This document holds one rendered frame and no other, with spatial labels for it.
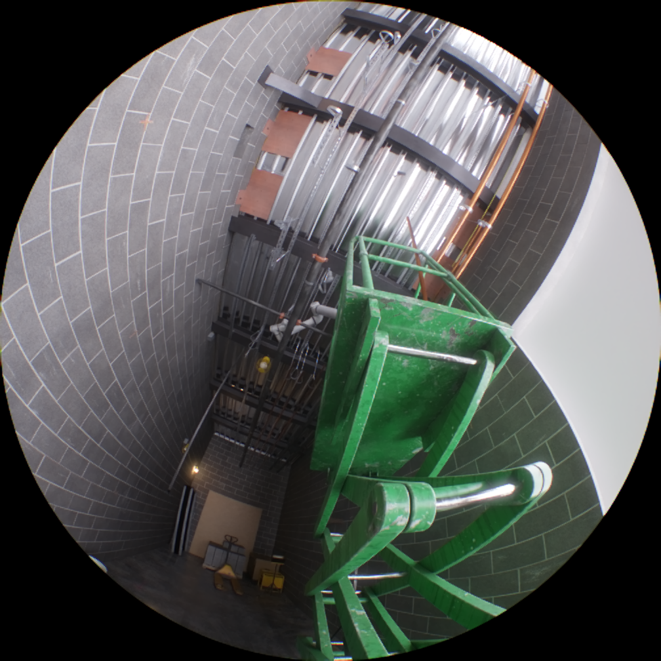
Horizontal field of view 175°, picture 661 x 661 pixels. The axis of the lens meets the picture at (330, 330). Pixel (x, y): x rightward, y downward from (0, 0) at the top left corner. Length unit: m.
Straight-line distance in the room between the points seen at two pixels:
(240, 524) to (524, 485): 7.77
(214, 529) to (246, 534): 1.02
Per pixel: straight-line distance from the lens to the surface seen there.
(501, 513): 0.76
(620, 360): 1.96
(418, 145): 2.84
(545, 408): 1.80
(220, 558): 6.81
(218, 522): 8.00
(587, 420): 1.90
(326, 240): 2.04
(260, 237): 2.91
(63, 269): 1.58
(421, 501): 0.40
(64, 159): 1.46
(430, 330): 0.77
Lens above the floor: 1.65
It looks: 56 degrees up
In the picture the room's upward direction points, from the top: 10 degrees clockwise
